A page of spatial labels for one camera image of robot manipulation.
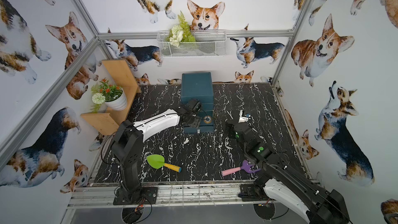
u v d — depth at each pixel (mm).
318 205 404
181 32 782
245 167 823
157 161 853
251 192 733
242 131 575
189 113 718
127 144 486
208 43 925
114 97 943
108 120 822
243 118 681
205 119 1003
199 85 905
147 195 736
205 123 1003
